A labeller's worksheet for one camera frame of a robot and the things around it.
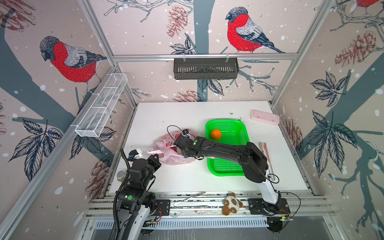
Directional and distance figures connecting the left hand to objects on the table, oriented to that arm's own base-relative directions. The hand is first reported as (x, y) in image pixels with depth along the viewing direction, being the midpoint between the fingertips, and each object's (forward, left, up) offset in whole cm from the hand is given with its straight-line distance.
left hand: (158, 154), depth 74 cm
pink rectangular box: (+35, -75, -14) cm, 84 cm away
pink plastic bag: (+8, -1, -7) cm, 11 cm away
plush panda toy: (-20, -37, -15) cm, 44 cm away
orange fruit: (+19, -32, -11) cm, 39 cm away
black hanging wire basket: (+59, -27, +12) cm, 66 cm away
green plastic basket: (+23, -46, -14) cm, 53 cm away
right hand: (+8, -14, -12) cm, 20 cm away
